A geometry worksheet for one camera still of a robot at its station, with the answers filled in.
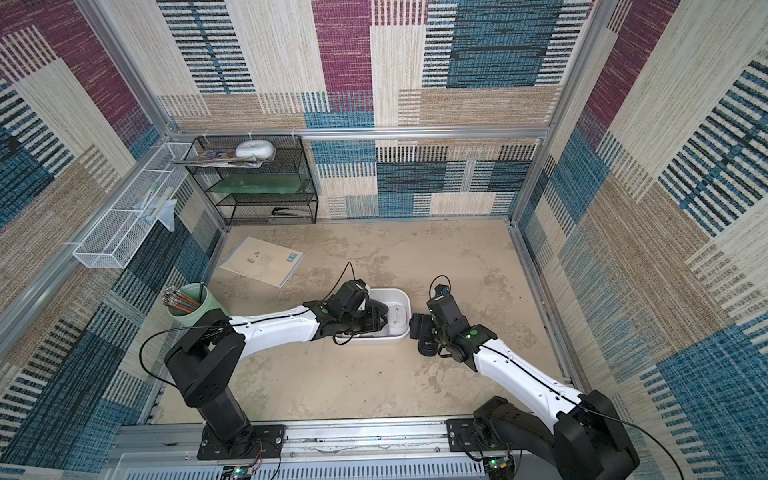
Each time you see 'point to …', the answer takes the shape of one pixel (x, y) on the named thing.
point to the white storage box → (388, 296)
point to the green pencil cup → (201, 293)
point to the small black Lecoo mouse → (428, 347)
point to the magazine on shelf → (220, 158)
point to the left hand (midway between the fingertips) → (383, 320)
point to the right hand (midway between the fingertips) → (422, 319)
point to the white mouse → (397, 319)
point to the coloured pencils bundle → (175, 298)
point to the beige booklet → (263, 261)
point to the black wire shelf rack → (256, 179)
